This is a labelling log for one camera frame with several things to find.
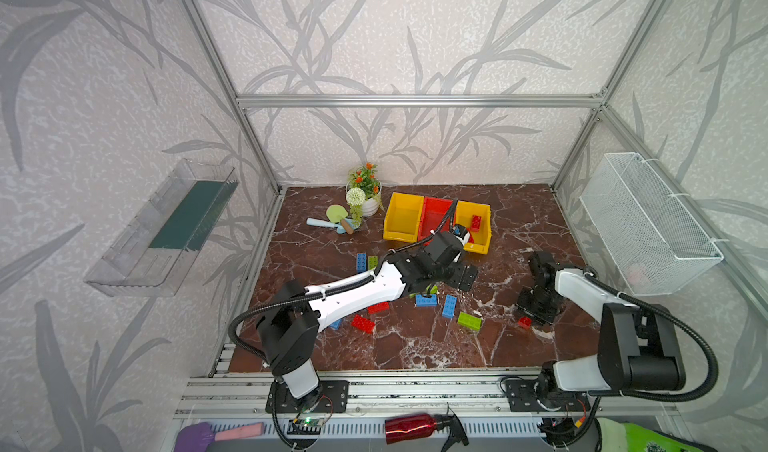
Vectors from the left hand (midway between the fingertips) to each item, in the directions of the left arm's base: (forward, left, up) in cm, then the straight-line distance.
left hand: (467, 258), depth 79 cm
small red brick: (-11, -18, -16) cm, 27 cm away
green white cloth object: (-38, -36, -15) cm, 54 cm away
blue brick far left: (-12, +36, -17) cm, 42 cm away
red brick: (+25, -10, -17) cm, 31 cm away
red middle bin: (+24, +7, -10) cm, 27 cm away
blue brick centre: (-5, +11, -17) cm, 21 cm away
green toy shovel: (+30, +42, -19) cm, 55 cm away
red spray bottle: (-36, +13, -13) cm, 41 cm away
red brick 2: (-12, +28, -17) cm, 35 cm away
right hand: (-6, -19, -17) cm, 26 cm away
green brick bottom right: (-11, -2, -16) cm, 20 cm away
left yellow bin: (+24, +18, -13) cm, 32 cm away
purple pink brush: (-38, +64, -17) cm, 77 cm away
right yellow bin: (+27, -5, -16) cm, 32 cm away
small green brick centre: (-2, +7, -17) cm, 19 cm away
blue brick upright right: (-7, +3, -16) cm, 18 cm away
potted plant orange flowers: (+27, +31, -5) cm, 41 cm away
